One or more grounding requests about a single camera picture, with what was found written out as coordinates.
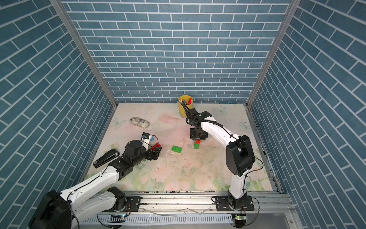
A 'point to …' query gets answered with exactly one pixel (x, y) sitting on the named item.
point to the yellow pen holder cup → (188, 100)
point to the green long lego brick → (176, 149)
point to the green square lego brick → (196, 146)
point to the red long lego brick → (157, 145)
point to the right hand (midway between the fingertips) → (197, 139)
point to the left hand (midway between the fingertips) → (158, 146)
